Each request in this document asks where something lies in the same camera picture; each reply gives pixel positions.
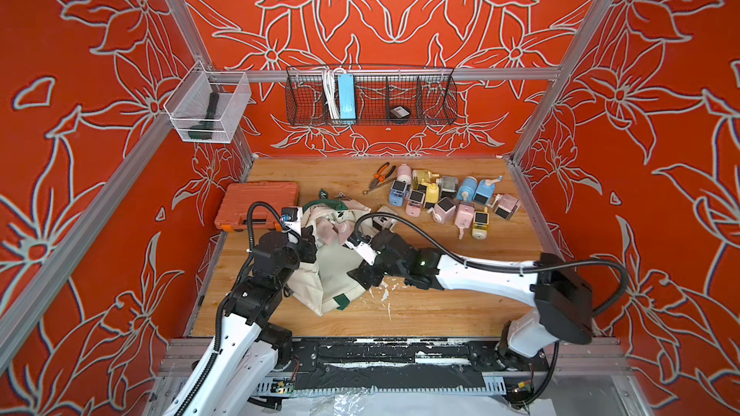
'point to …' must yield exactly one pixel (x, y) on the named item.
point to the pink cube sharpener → (444, 211)
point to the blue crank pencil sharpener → (485, 192)
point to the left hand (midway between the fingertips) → (310, 225)
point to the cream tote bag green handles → (326, 284)
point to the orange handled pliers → (379, 177)
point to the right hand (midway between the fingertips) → (354, 255)
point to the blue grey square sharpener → (399, 191)
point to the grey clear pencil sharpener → (448, 186)
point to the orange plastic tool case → (232, 215)
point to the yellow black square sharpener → (481, 222)
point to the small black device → (400, 112)
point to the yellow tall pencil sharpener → (433, 194)
